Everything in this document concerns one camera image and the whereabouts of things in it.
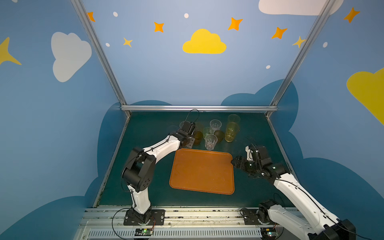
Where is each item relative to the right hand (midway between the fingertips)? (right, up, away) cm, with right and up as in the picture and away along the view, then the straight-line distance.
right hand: (237, 161), depth 81 cm
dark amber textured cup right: (-6, +14, +23) cm, 27 cm away
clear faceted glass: (-8, +21, +29) cm, 37 cm away
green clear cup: (-15, +17, +25) cm, 34 cm away
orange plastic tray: (-16, -8, +9) cm, 19 cm away
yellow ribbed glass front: (+3, +18, +22) cm, 29 cm away
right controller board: (+12, -33, -10) cm, 36 cm away
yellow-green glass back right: (+4, +26, +22) cm, 34 cm away
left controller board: (-49, -31, -11) cm, 59 cm away
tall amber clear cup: (-21, +19, +20) cm, 35 cm away
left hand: (-27, +12, +13) cm, 32 cm away
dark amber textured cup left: (-21, +13, +20) cm, 32 cm away
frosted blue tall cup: (-37, +18, +11) cm, 43 cm away
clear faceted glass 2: (-13, +9, +21) cm, 26 cm away
